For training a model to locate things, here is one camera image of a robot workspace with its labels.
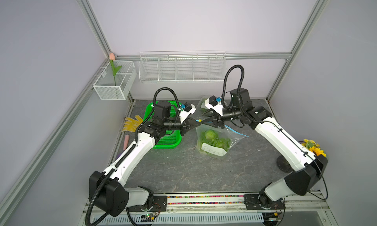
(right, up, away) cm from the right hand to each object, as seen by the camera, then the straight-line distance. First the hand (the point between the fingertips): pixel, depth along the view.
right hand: (202, 116), depth 68 cm
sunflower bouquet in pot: (+51, -13, -2) cm, 53 cm away
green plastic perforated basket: (-19, -16, +29) cm, 38 cm away
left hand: (-1, -3, +1) cm, 4 cm away
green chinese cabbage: (+5, -12, +16) cm, 21 cm away
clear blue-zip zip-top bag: (+4, -18, +8) cm, 19 cm away
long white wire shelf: (-11, +34, +32) cm, 48 cm away
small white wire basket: (-54, +27, +37) cm, 71 cm away
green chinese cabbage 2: (+12, -14, +9) cm, 20 cm away
